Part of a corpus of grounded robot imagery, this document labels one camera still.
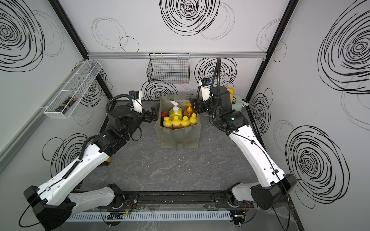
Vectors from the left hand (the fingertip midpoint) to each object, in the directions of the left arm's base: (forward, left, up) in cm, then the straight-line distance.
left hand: (150, 102), depth 66 cm
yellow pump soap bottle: (+9, -10, -16) cm, 21 cm away
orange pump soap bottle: (+11, -18, -19) cm, 28 cm away
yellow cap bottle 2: (+3, -11, -19) cm, 22 cm away
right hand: (+3, -22, +1) cm, 23 cm away
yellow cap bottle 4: (+4, -21, -18) cm, 28 cm away
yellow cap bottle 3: (+3, -16, -19) cm, 25 cm away
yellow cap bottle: (+1, -6, -18) cm, 19 cm away
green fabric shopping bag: (-4, -18, -24) cm, 31 cm away
